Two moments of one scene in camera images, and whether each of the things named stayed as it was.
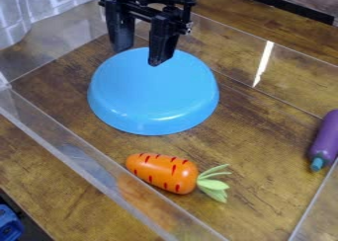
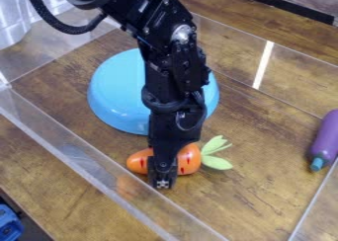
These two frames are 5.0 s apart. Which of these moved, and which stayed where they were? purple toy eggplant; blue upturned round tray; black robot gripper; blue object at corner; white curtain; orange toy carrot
Moved: black robot gripper; orange toy carrot
Stayed: white curtain; blue object at corner; purple toy eggplant; blue upturned round tray
